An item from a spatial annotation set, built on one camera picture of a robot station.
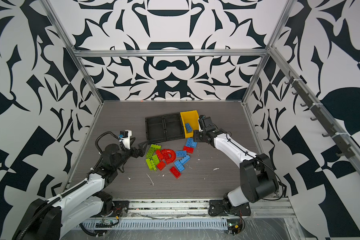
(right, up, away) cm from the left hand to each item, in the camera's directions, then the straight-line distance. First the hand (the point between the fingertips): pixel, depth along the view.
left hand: (140, 137), depth 81 cm
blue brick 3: (+30, -7, +15) cm, 34 cm away
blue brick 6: (+20, -17, +6) cm, 27 cm away
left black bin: (+4, +3, +23) cm, 24 cm away
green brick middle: (+7, -15, +9) cm, 18 cm away
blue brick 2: (+27, -5, +16) cm, 31 cm away
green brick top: (+6, -8, +13) cm, 16 cm away
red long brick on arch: (+12, -11, +11) cm, 20 cm away
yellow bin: (+29, +10, +25) cm, 39 cm away
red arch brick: (+14, -12, +10) cm, 21 cm away
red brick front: (+18, -20, +4) cm, 28 cm away
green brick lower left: (+5, -16, +5) cm, 18 cm away
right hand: (+31, +1, +8) cm, 32 cm away
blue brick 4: (+22, -11, +10) cm, 26 cm away
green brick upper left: (+3, -11, +10) cm, 15 cm away
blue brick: (+27, +3, +21) cm, 34 cm away
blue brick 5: (+24, -14, +8) cm, 29 cm away
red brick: (+26, -9, +12) cm, 30 cm away
